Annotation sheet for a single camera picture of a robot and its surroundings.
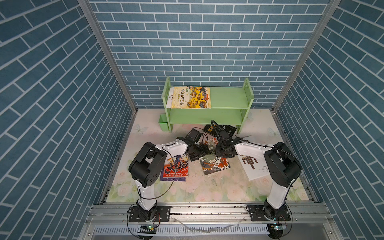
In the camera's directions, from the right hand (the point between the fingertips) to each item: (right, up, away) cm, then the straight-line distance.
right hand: (216, 152), depth 95 cm
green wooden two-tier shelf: (+7, +29, -10) cm, 31 cm away
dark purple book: (-32, -13, -11) cm, 36 cm away
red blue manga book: (-24, -6, -8) cm, 26 cm away
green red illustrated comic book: (-3, -6, -4) cm, 8 cm away
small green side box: (-36, +19, +9) cm, 42 cm away
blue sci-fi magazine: (-28, +32, -8) cm, 44 cm away
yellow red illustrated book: (-16, +34, -6) cm, 38 cm away
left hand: (-6, -1, -4) cm, 7 cm away
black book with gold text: (0, +14, +11) cm, 18 cm away
